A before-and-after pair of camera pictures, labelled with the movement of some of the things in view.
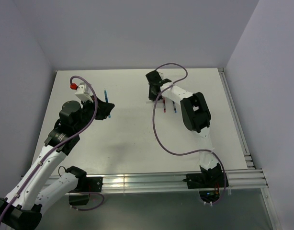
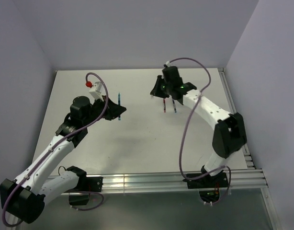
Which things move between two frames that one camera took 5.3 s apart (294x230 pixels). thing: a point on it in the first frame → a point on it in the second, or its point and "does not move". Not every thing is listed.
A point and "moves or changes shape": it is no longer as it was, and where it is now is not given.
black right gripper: (151, 97) → (156, 91)
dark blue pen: (175, 110) does not move
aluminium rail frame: (252, 177) does not move
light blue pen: (107, 100) moves or changes shape
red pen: (164, 102) does not move
